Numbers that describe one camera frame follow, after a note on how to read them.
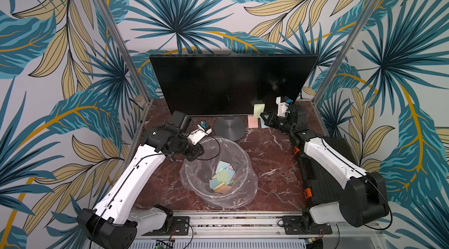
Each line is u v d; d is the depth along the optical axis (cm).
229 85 100
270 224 75
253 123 91
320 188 78
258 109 85
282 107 75
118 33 85
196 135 63
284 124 70
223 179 77
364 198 42
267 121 72
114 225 36
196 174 69
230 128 105
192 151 62
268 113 80
